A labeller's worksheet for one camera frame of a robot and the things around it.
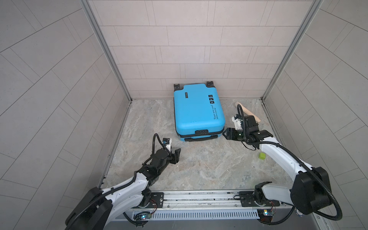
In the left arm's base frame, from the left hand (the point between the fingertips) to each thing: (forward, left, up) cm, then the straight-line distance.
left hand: (180, 147), depth 84 cm
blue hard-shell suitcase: (+18, -11, +11) cm, 24 cm away
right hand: (+6, -27, +5) cm, 28 cm away
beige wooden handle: (+29, -48, -3) cm, 56 cm away
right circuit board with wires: (-32, -43, -5) cm, 54 cm away
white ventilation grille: (-32, -13, -5) cm, 35 cm away
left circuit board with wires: (-33, +15, -2) cm, 36 cm away
